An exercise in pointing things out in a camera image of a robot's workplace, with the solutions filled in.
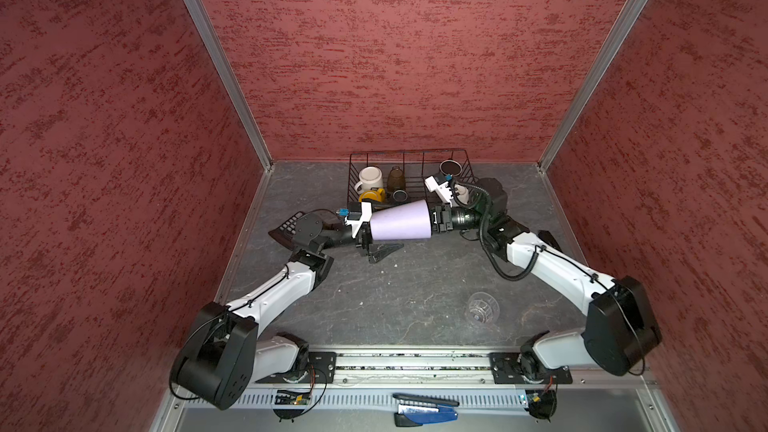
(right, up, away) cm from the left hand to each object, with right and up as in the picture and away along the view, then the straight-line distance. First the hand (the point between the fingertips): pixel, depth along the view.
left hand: (399, 228), depth 68 cm
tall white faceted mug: (+16, +8, +4) cm, 18 cm away
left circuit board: (-29, -43, +5) cm, 52 cm away
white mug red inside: (-10, +13, +36) cm, 39 cm away
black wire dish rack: (+8, +19, +50) cm, 54 cm away
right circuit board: (+35, -44, +3) cm, 56 cm away
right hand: (+2, 0, 0) cm, 2 cm away
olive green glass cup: (0, +12, +38) cm, 40 cm away
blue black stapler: (+4, -42, -1) cm, 42 cm away
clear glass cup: (+24, -25, +16) cm, 38 cm away
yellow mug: (-7, +7, +28) cm, 30 cm away
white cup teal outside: (+1, +7, +26) cm, 27 cm away
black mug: (+20, +17, +39) cm, 47 cm away
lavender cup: (+1, +2, -6) cm, 6 cm away
